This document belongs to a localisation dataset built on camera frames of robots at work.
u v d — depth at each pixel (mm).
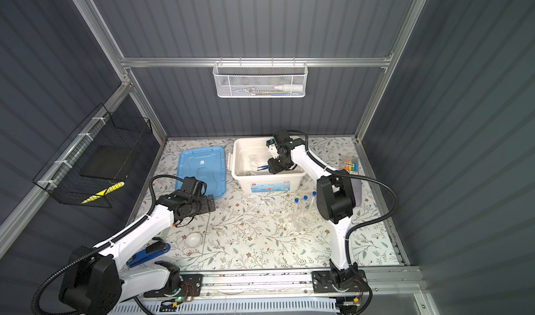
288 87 910
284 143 765
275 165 850
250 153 1035
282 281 756
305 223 886
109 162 743
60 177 616
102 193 662
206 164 1084
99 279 398
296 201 787
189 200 634
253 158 1026
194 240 828
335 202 542
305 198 788
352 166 1057
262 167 1061
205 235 852
